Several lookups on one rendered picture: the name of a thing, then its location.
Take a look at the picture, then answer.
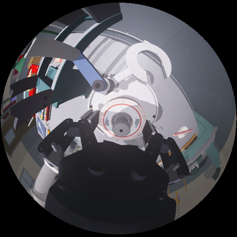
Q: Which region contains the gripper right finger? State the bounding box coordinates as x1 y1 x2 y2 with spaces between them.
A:
142 120 190 180

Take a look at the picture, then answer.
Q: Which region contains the white round base plate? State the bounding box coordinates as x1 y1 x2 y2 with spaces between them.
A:
87 81 160 149

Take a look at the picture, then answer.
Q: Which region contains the white grinding wheel red ring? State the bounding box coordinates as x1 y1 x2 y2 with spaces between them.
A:
98 99 147 142

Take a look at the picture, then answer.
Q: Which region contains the grey balancing arbor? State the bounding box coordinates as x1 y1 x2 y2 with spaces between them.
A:
111 112 133 135

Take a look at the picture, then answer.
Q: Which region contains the yellow cable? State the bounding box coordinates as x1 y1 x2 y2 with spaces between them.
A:
167 177 188 205

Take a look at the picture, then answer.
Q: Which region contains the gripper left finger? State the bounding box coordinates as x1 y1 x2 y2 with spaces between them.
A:
37 109 101 158

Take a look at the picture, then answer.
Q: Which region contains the pink pencil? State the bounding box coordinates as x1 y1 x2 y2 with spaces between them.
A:
172 129 193 137

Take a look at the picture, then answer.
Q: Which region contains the framed window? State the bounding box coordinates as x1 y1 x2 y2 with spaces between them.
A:
3 127 17 147

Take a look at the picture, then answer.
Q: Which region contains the dark teal balancing stand frame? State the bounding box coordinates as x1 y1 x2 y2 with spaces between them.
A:
45 14 123 110

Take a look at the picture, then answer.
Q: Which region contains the dark flat slab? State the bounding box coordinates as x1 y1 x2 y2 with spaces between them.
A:
86 3 123 24

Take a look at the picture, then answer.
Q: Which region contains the teal workbench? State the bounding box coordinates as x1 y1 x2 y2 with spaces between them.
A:
167 109 223 188

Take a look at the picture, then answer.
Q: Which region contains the dark knife-edge way bar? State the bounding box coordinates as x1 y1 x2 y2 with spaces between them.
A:
10 89 55 128
9 75 38 95

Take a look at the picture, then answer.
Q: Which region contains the white round paper disc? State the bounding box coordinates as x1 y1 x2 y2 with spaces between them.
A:
174 125 189 139

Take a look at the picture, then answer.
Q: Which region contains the blue wrench with grey grip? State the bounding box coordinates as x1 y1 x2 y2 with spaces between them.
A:
24 37 108 93

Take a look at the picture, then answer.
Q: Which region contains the grey caster wheel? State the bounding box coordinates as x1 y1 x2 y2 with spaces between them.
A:
203 164 221 181

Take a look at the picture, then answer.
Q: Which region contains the grey control box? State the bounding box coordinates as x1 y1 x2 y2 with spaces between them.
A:
35 109 51 139

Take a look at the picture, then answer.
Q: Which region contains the white hook spanner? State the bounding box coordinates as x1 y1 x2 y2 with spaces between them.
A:
107 42 172 93

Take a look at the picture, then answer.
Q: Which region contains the wooden wire brush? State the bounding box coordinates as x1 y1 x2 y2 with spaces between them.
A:
180 133 197 152

